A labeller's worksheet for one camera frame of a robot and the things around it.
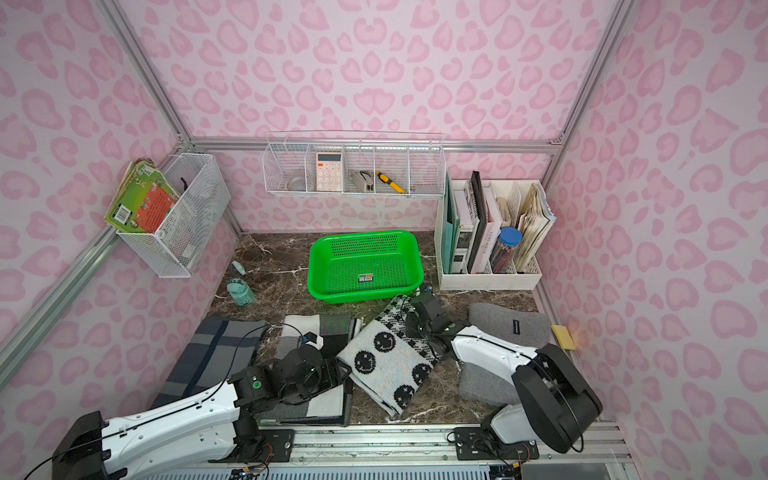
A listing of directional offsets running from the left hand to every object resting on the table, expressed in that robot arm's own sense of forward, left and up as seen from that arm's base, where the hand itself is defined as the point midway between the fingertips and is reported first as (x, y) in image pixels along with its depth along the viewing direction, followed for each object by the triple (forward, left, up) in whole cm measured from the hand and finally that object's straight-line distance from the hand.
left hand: (348, 370), depth 77 cm
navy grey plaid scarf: (+8, +40, -7) cm, 41 cm away
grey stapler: (+53, -2, +20) cm, 57 cm away
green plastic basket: (+40, +2, -9) cm, 41 cm away
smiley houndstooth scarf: (+3, -9, -4) cm, 11 cm away
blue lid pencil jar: (+34, -46, +6) cm, 58 cm away
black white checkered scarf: (+13, +6, -8) cm, 17 cm away
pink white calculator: (+55, +9, +22) cm, 60 cm away
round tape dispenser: (+52, +19, +19) cm, 59 cm away
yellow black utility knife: (+55, -9, +19) cm, 59 cm away
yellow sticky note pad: (+14, -66, -11) cm, 68 cm away
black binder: (+34, -36, +22) cm, 54 cm away
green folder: (+31, -28, +17) cm, 45 cm away
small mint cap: (+25, +32, +12) cm, 43 cm away
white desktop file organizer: (+54, -51, +15) cm, 76 cm away
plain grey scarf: (+14, -50, -5) cm, 52 cm away
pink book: (+33, -40, +17) cm, 54 cm away
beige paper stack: (+37, -54, +16) cm, 67 cm away
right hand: (+16, -17, -2) cm, 23 cm away
